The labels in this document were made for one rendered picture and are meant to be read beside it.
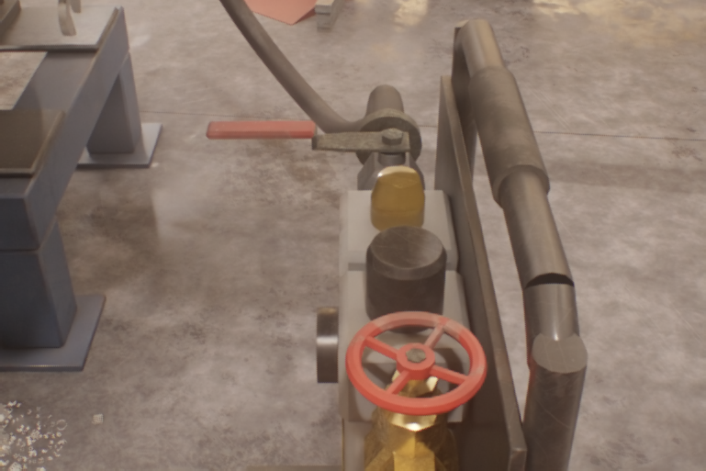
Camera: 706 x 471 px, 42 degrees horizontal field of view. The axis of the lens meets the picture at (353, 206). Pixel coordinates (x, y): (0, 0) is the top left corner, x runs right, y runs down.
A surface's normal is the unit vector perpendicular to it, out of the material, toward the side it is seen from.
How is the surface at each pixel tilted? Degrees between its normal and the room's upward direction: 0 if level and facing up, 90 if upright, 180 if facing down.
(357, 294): 0
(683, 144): 0
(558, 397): 87
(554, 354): 12
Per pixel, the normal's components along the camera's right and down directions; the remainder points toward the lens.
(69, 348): 0.00, -0.82
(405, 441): -0.38, 0.53
